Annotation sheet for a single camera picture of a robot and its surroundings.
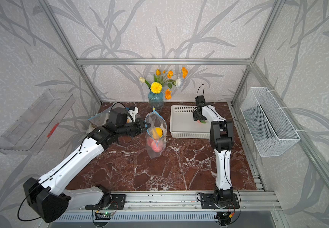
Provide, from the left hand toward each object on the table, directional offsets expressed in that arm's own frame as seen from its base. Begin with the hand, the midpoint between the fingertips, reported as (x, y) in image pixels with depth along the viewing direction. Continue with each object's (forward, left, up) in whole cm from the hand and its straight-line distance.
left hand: (152, 125), depth 72 cm
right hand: (+26, -32, -24) cm, 47 cm away
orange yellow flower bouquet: (+41, -2, -2) cm, 41 cm away
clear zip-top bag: (+26, +43, -28) cm, 57 cm away
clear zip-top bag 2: (+3, -2, +1) cm, 4 cm away
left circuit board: (-36, +23, -30) cm, 52 cm away
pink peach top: (+3, +4, -21) cm, 22 cm away
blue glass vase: (+37, +2, -18) cm, 41 cm away
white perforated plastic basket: (+22, -19, -30) cm, 42 cm away
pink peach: (+20, -30, -22) cm, 42 cm away
